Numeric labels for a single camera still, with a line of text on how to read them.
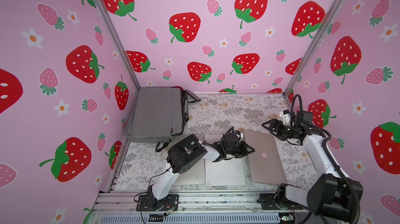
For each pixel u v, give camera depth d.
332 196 0.40
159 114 0.98
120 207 0.73
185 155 0.54
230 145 0.74
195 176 0.80
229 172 0.83
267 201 0.73
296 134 0.60
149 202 0.65
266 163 0.86
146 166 0.86
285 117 0.76
